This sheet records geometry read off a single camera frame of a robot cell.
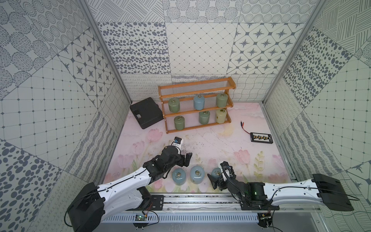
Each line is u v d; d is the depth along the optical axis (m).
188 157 0.73
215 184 0.69
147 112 1.11
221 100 0.93
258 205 0.57
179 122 0.98
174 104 0.90
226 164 0.67
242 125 1.07
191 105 0.95
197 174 0.75
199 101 0.93
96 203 0.41
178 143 0.71
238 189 0.58
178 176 0.75
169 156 0.61
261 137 0.98
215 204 0.75
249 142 0.98
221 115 1.01
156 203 0.74
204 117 1.01
